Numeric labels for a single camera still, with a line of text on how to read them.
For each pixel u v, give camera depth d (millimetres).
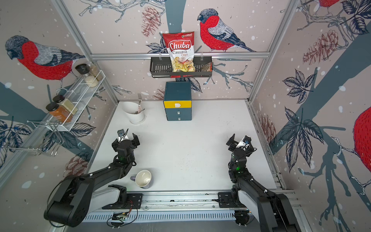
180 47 814
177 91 973
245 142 698
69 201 407
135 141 845
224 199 729
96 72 858
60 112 643
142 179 770
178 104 920
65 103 670
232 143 775
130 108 1025
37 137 586
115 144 777
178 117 1041
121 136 725
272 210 412
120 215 709
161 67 951
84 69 780
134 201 732
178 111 1001
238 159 622
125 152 669
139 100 1039
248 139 698
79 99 794
